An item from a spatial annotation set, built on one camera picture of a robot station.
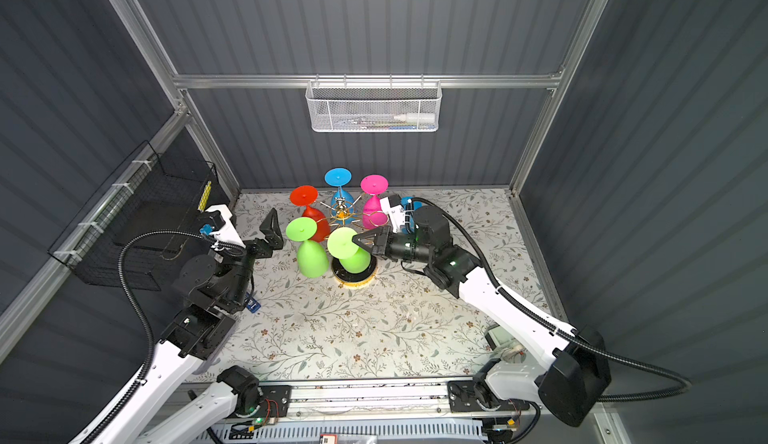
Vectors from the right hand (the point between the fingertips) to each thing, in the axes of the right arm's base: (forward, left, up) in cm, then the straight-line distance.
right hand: (355, 244), depth 66 cm
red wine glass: (+18, +16, -2) cm, 24 cm away
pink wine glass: (+11, -3, -2) cm, 12 cm away
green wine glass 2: (-2, +1, -2) cm, 3 cm away
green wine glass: (+3, +13, -11) cm, 17 cm away
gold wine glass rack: (+7, +6, -30) cm, 32 cm away
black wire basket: (+11, +55, -2) cm, 56 cm away
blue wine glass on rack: (+13, +4, 0) cm, 14 cm away
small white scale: (-11, -36, -27) cm, 47 cm away
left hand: (+3, +21, +7) cm, 23 cm away
